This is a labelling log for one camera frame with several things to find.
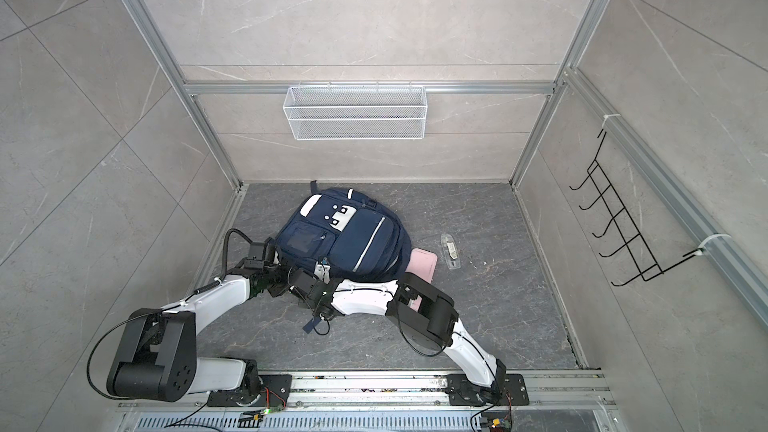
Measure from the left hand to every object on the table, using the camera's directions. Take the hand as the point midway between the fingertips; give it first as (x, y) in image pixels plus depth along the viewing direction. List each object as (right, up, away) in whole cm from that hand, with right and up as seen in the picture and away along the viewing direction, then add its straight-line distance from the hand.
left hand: (301, 266), depth 92 cm
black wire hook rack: (+80, +12, -29) cm, 86 cm away
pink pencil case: (+38, 0, +2) cm, 38 cm away
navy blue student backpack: (+18, +8, +4) cm, 20 cm away
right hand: (+3, -8, -2) cm, 9 cm away
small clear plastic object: (+48, +4, +7) cm, 49 cm away
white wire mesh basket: (+16, +51, +9) cm, 54 cm away
